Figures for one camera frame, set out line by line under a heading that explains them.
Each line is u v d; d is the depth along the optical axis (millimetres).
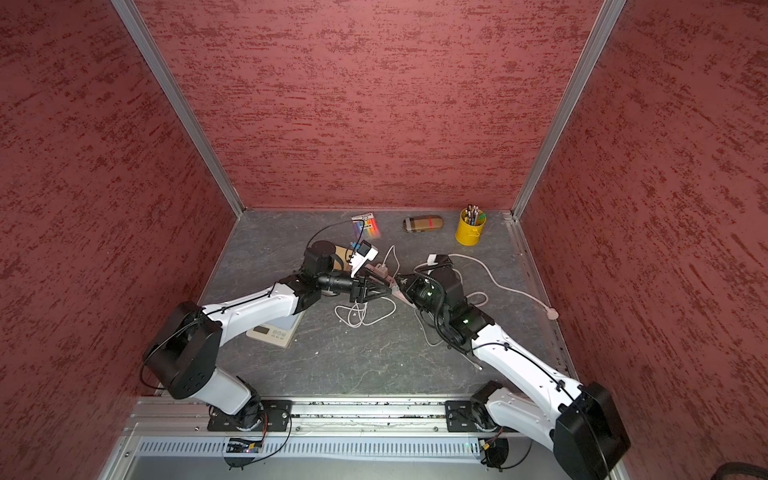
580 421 392
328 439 712
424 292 674
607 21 727
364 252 706
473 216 983
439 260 680
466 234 1059
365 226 1151
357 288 692
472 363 823
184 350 450
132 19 718
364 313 920
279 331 873
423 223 1141
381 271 932
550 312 952
